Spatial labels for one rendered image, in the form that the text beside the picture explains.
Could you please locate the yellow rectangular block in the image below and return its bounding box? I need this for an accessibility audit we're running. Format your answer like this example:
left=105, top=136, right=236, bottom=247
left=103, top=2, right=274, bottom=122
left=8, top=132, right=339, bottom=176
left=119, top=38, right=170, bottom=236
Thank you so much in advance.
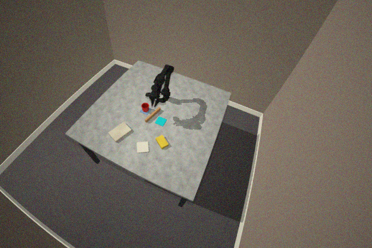
left=156, top=135, right=168, bottom=149

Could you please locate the cream flat slab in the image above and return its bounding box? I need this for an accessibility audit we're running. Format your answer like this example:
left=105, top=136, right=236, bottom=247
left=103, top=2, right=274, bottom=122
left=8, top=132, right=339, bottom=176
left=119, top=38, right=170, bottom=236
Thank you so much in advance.
left=136, top=141, right=149, bottom=153

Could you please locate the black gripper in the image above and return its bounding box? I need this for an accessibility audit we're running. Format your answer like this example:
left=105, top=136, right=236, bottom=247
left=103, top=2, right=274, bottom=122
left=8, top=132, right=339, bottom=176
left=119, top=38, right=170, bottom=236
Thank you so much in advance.
left=145, top=91, right=166, bottom=107

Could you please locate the red cup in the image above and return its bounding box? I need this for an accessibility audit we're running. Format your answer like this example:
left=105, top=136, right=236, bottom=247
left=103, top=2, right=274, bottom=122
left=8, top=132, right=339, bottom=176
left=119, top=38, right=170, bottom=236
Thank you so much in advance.
left=142, top=103, right=149, bottom=112

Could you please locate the beige flat rectangular block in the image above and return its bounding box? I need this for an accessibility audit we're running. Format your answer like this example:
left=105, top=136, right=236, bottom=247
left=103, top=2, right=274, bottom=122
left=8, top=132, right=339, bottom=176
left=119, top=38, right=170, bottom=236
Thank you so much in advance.
left=108, top=122, right=132, bottom=142

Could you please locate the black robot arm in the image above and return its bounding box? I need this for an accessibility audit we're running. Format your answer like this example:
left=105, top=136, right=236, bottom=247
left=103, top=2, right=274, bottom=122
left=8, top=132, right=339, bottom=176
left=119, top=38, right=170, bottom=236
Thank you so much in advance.
left=149, top=65, right=174, bottom=101

